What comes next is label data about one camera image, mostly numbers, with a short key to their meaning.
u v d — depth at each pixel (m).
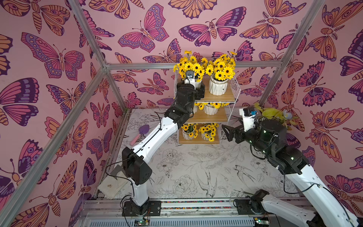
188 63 0.59
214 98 0.71
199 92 0.64
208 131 0.90
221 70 0.56
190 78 0.58
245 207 0.73
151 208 0.74
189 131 0.93
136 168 0.50
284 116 0.85
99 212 0.75
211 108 0.78
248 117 0.51
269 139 0.46
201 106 0.74
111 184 0.81
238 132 0.53
